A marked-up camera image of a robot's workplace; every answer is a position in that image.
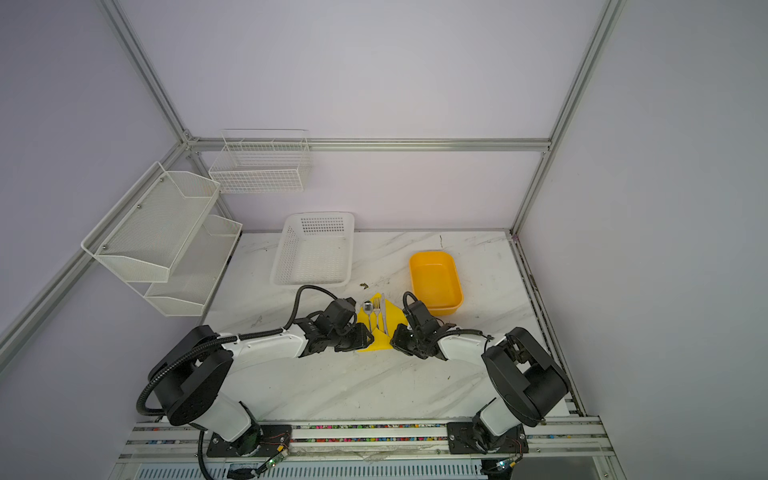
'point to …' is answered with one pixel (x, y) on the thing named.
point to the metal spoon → (368, 307)
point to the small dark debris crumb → (364, 285)
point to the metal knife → (384, 316)
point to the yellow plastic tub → (436, 282)
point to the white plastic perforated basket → (314, 250)
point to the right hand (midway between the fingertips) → (388, 342)
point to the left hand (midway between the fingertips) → (370, 341)
